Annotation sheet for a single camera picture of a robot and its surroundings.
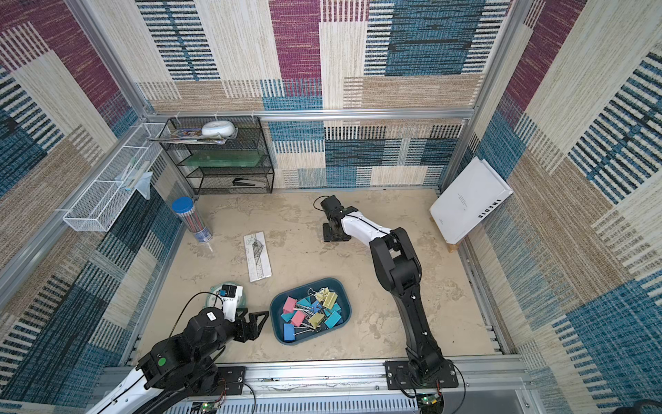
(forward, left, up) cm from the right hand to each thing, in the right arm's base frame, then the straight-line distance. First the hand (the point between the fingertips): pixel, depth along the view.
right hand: (331, 234), depth 104 cm
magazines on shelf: (+20, +48, +33) cm, 62 cm away
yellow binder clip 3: (-25, +3, +1) cm, 26 cm away
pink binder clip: (-29, +13, +2) cm, 32 cm away
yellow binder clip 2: (-28, 0, +3) cm, 28 cm away
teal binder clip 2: (-32, +14, +1) cm, 35 cm away
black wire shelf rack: (+28, +51, +5) cm, 59 cm away
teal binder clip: (-34, -1, +2) cm, 34 cm away
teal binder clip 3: (-28, +8, +2) cm, 29 cm away
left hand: (-34, +21, +8) cm, 40 cm away
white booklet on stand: (0, -48, +20) cm, 52 cm away
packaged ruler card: (-10, +28, -1) cm, 30 cm away
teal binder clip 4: (-30, -2, +2) cm, 30 cm away
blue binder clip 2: (-29, +5, +1) cm, 30 cm away
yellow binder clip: (-33, +5, +1) cm, 34 cm away
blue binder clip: (-37, +13, 0) cm, 39 cm away
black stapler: (+20, +36, +10) cm, 43 cm away
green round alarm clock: (-34, +26, +21) cm, 48 cm away
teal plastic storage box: (-31, +6, +2) cm, 32 cm away
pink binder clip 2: (-33, +10, +2) cm, 35 cm away
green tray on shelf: (+16, +39, +25) cm, 49 cm away
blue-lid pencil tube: (-1, +50, +19) cm, 53 cm away
